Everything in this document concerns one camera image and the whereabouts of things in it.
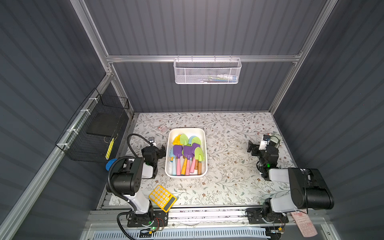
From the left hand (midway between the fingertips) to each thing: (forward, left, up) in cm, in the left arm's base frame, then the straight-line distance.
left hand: (156, 146), depth 95 cm
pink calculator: (-43, -77, -3) cm, 89 cm away
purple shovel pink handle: (-4, -14, -1) cm, 15 cm away
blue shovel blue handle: (-11, -12, -3) cm, 16 cm away
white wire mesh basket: (+63, -36, +16) cm, 74 cm away
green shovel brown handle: (+7, -27, -4) cm, 28 cm away
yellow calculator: (-30, -8, -4) cm, 32 cm away
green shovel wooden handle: (-7, -28, -1) cm, 28 cm away
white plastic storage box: (+11, -29, 0) cm, 31 cm away
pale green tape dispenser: (+4, -79, -1) cm, 79 cm away
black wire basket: (-7, +27, +24) cm, 37 cm away
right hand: (-1, -65, +6) cm, 66 cm away
